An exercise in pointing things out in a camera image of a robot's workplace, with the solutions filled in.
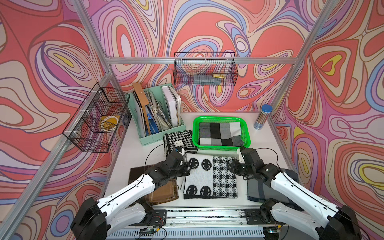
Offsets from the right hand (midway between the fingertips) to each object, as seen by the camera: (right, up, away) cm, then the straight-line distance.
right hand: (228, 171), depth 80 cm
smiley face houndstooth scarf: (-10, -4, -1) cm, 11 cm away
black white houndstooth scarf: (-26, +15, +19) cm, 36 cm away
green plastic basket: (+15, +20, +17) cm, 31 cm away
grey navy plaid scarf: (+16, -11, 0) cm, 20 cm away
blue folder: (-43, +24, +7) cm, 50 cm away
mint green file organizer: (-43, +34, +11) cm, 55 cm away
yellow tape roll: (-60, +26, -10) cm, 66 cm away
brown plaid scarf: (-34, -10, 0) cm, 35 cm away
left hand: (-19, +2, -2) cm, 19 cm away
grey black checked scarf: (0, +19, +24) cm, 31 cm away
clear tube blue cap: (+29, +35, +16) cm, 48 cm away
